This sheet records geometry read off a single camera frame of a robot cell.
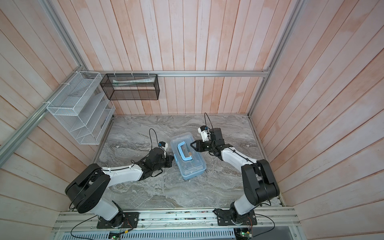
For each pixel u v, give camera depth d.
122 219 0.70
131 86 1.03
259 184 0.45
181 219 0.75
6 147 0.51
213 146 0.71
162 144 0.82
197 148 0.81
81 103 0.75
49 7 0.67
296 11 0.69
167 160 0.79
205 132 0.82
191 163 0.84
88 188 0.47
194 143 0.87
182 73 0.97
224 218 0.73
